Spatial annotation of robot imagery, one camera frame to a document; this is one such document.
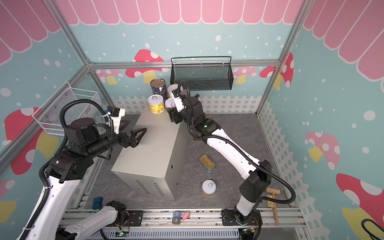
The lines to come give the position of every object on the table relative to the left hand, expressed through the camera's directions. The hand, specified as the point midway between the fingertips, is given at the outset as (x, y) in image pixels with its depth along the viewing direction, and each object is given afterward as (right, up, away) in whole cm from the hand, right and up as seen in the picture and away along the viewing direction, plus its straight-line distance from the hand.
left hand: (137, 129), depth 61 cm
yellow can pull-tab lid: (+31, -31, +18) cm, 48 cm away
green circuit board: (-12, -51, +12) cm, 54 cm away
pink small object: (+19, -43, +13) cm, 49 cm away
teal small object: (-28, -39, +17) cm, 51 cm away
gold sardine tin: (+30, -21, +27) cm, 46 cm away
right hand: (+13, +12, +9) cm, 20 cm away
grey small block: (+14, -45, +11) cm, 48 cm away
